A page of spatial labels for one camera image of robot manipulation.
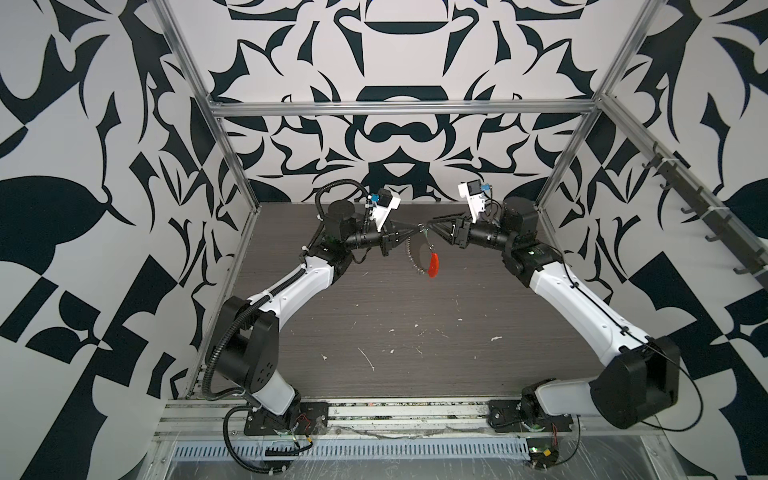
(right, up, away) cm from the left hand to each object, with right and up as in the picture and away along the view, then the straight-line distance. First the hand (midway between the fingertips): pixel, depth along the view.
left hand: (422, 221), depth 71 cm
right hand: (+3, 0, -1) cm, 3 cm away
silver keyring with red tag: (+3, -8, +2) cm, 9 cm away
